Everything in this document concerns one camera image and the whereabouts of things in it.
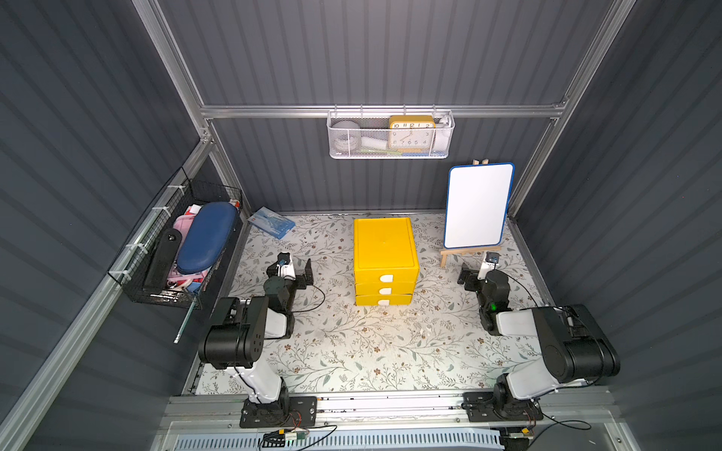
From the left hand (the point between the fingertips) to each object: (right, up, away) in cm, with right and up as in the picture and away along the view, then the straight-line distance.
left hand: (297, 260), depth 91 cm
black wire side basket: (-19, -5, -28) cm, 34 cm away
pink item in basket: (-25, +11, -19) cm, 33 cm away
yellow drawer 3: (+28, -13, -3) cm, 31 cm away
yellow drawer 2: (+25, -8, -7) cm, 27 cm away
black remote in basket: (-23, +2, -28) cm, 37 cm away
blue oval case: (-16, +7, -25) cm, 30 cm away
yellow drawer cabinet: (+28, 0, -12) cm, 31 cm away
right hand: (+63, -2, +1) cm, 63 cm away
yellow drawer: (+34, -4, -12) cm, 36 cm away
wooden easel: (+56, +2, +10) cm, 57 cm away
